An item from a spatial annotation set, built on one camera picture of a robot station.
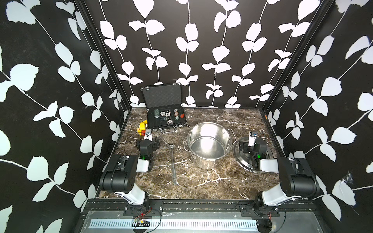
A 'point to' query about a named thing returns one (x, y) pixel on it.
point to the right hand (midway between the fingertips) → (245, 137)
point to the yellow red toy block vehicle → (141, 130)
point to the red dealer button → (182, 116)
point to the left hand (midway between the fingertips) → (148, 134)
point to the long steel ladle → (172, 146)
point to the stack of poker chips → (156, 113)
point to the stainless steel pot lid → (244, 160)
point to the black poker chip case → (164, 107)
